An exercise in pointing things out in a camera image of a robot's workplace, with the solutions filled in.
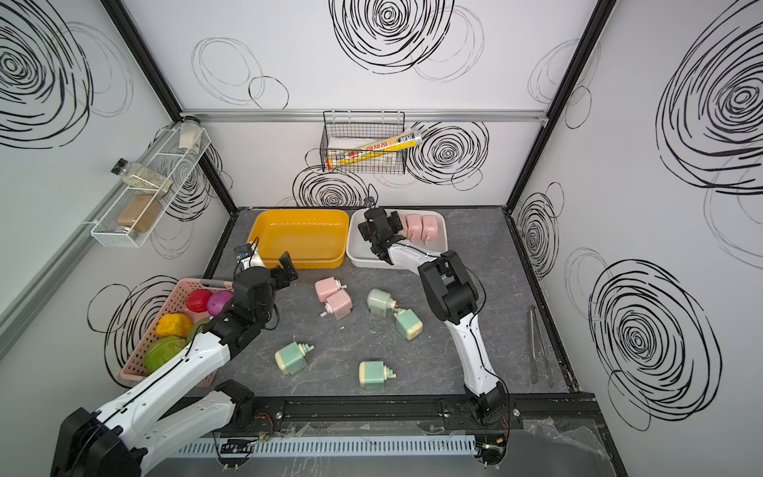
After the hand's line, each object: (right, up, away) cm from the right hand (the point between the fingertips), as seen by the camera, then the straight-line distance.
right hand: (384, 216), depth 103 cm
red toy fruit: (-56, -26, -14) cm, 64 cm away
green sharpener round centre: (-1, -27, -16) cm, 31 cm away
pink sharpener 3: (-15, -24, -14) cm, 32 cm away
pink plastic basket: (-63, -27, -14) cm, 70 cm away
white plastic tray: (-9, -13, +3) cm, 16 cm away
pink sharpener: (+11, -3, +2) cm, 11 cm away
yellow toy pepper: (-59, -32, -20) cm, 70 cm away
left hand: (-30, -13, -24) cm, 40 cm away
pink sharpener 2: (+16, -5, +3) cm, 17 cm away
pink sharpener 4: (-13, -27, -16) cm, 34 cm away
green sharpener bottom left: (-23, -38, -27) cm, 52 cm away
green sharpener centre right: (+7, -32, -20) cm, 38 cm away
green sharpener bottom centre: (-2, -42, -29) cm, 51 cm away
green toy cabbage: (-58, -37, -26) cm, 73 cm away
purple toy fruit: (-50, -26, -15) cm, 58 cm away
